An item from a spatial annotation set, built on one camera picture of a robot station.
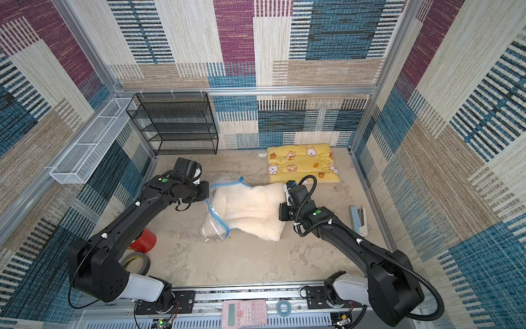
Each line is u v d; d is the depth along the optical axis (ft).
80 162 2.35
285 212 2.43
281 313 2.33
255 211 2.88
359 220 2.96
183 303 2.40
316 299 2.39
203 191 2.43
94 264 1.32
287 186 2.55
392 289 1.32
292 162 3.66
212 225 2.67
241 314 2.30
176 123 3.57
